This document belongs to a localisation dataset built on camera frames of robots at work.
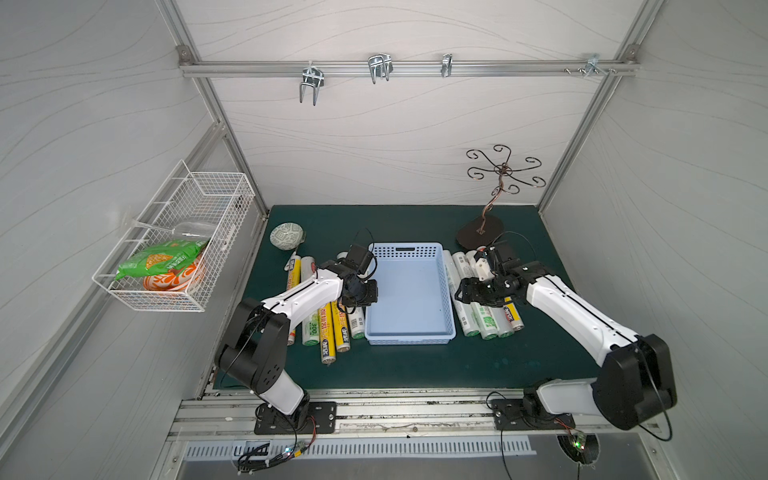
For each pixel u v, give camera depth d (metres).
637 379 0.41
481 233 1.11
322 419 0.74
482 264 0.78
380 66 0.77
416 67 0.80
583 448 0.72
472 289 0.74
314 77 0.78
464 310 0.88
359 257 0.72
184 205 0.74
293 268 1.01
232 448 0.70
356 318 0.86
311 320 0.86
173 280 0.62
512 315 0.88
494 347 0.85
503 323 0.87
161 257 0.54
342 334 0.84
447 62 0.72
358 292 0.75
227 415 0.75
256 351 0.44
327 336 0.84
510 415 0.74
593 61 0.77
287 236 1.11
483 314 0.88
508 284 0.60
